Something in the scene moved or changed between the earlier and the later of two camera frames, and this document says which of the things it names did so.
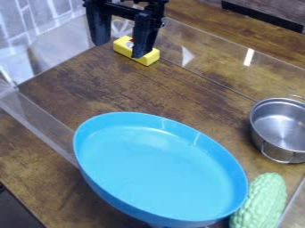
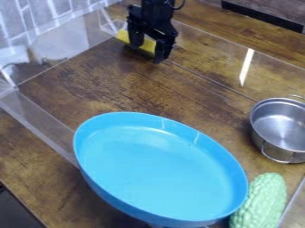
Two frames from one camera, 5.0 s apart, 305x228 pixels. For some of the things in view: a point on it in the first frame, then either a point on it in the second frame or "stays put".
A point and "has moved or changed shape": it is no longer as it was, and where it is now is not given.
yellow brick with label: [123, 46] has moved or changed shape
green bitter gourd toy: [265, 206] stays put
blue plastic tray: [161, 168] stays put
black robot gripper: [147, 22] -> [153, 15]
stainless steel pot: [277, 127] stays put
